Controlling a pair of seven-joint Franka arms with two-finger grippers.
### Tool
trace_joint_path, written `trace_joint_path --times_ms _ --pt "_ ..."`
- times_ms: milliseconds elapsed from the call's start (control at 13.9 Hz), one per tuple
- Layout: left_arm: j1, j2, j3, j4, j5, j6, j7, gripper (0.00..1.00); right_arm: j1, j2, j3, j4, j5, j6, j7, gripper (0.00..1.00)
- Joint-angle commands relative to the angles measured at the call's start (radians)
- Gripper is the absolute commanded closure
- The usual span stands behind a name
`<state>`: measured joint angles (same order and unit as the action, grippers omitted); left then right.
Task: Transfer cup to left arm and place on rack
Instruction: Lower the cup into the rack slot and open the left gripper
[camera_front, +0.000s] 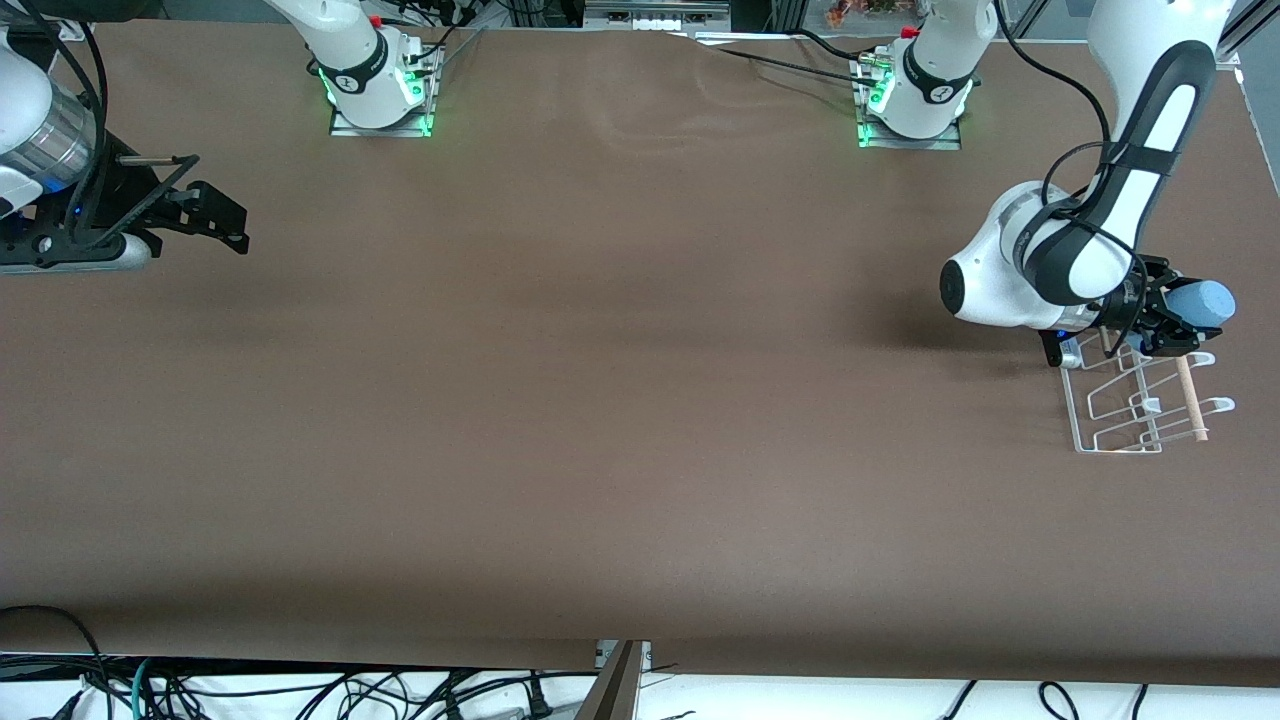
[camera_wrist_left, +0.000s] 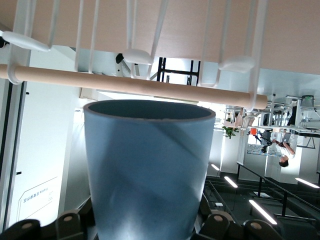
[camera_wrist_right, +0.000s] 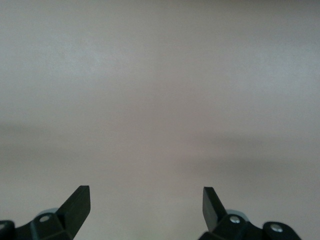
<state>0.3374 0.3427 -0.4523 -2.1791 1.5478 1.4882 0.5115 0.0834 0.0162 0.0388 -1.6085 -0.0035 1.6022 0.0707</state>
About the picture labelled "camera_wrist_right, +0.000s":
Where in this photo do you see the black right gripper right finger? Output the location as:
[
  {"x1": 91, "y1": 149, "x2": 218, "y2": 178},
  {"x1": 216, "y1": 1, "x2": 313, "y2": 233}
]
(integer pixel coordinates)
[{"x1": 198, "y1": 186, "x2": 302, "y2": 240}]

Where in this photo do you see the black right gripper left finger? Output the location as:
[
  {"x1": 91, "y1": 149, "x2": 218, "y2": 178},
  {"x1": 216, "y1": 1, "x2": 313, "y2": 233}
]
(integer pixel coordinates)
[{"x1": 14, "y1": 185, "x2": 91, "y2": 240}]

